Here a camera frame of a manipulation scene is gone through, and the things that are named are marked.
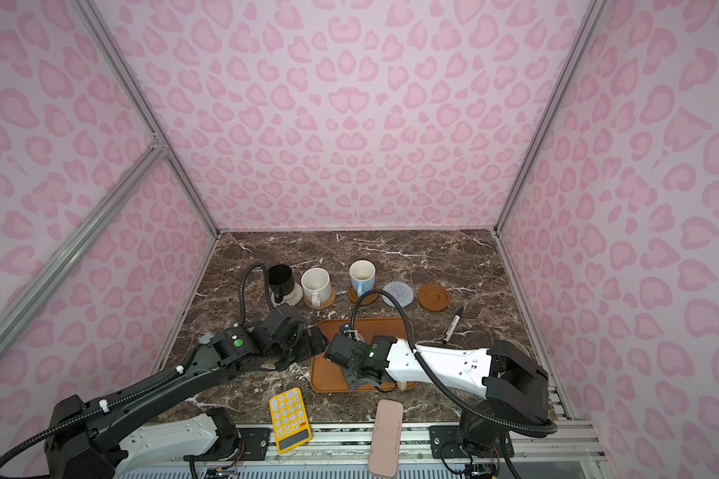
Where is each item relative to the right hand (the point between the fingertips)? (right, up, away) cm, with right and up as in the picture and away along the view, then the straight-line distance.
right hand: (357, 372), depth 79 cm
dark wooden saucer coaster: (+2, +17, +18) cm, 25 cm away
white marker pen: (+29, +9, +13) cm, 33 cm away
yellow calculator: (-17, -11, -3) cm, 21 cm away
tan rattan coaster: (-12, +15, +17) cm, 25 cm away
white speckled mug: (-15, +21, +21) cm, 33 cm away
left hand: (-9, +8, -3) cm, 12 cm away
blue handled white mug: (+1, +24, +14) cm, 28 cm away
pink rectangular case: (+7, -13, -7) cm, 17 cm away
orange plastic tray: (-9, -3, +4) cm, 10 cm away
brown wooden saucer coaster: (+25, +17, +21) cm, 37 cm away
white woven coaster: (-22, +17, +21) cm, 35 cm away
